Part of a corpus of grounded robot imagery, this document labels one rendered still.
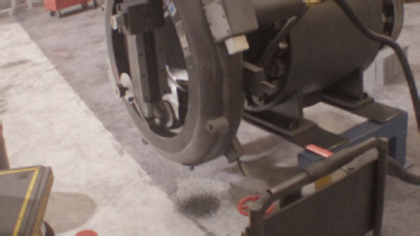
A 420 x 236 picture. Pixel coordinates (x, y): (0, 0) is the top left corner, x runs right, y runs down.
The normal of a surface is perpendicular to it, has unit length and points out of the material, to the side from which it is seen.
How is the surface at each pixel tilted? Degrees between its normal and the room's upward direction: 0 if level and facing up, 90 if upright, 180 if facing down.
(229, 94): 98
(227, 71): 87
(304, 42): 89
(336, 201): 90
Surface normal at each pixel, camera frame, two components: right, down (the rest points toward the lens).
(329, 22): 0.55, 0.13
